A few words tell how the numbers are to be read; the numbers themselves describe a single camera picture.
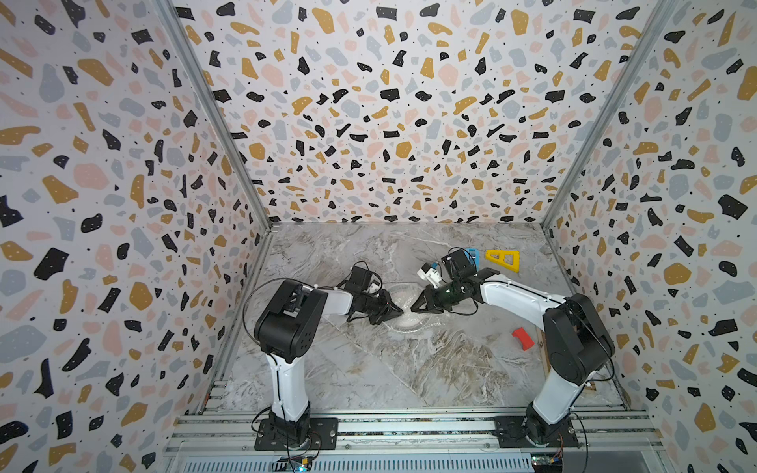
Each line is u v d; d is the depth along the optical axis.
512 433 0.74
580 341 0.48
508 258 1.12
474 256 1.08
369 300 0.86
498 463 0.78
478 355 0.88
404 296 0.97
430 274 0.85
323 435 0.74
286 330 0.51
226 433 0.75
